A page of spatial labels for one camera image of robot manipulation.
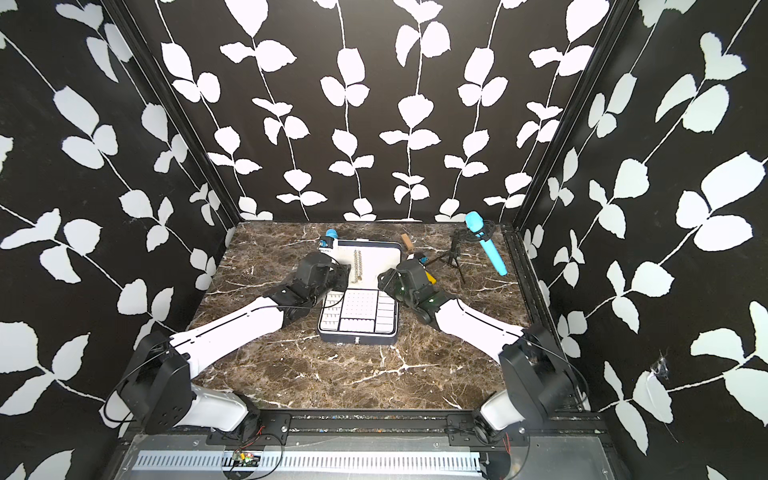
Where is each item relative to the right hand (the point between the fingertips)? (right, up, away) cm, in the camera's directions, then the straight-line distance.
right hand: (378, 275), depth 85 cm
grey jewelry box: (-4, -12, +3) cm, 13 cm away
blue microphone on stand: (+29, +16, 0) cm, 33 cm away
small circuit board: (-32, -43, -15) cm, 56 cm away
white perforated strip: (-38, -43, -15) cm, 60 cm away
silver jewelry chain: (-7, +1, +7) cm, 10 cm away
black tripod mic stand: (+26, +12, +4) cm, 29 cm away
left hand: (-9, +4, -1) cm, 10 cm away
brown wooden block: (+10, +11, +29) cm, 33 cm away
